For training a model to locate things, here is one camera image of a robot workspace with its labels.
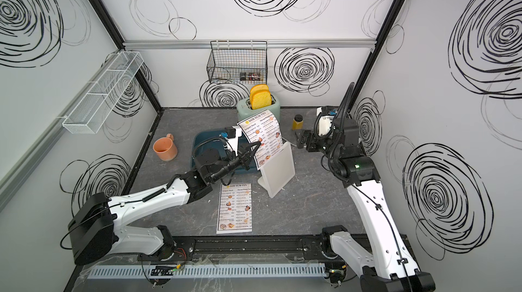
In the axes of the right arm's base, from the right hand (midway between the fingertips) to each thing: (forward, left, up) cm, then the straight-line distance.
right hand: (307, 131), depth 69 cm
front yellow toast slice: (+30, +17, -12) cm, 37 cm away
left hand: (-3, +16, -3) cm, 17 cm away
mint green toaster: (+26, +25, -17) cm, 40 cm away
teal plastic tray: (+16, +47, -25) cm, 56 cm away
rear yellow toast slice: (+35, +19, -9) cm, 41 cm away
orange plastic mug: (+10, +64, -27) cm, 70 cm away
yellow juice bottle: (+25, -1, -24) cm, 35 cm away
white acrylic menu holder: (+1, +9, -33) cm, 34 cm away
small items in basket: (+30, +21, +1) cm, 37 cm away
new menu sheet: (+2, +15, 0) cm, 15 cm away
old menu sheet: (-18, +27, -32) cm, 45 cm away
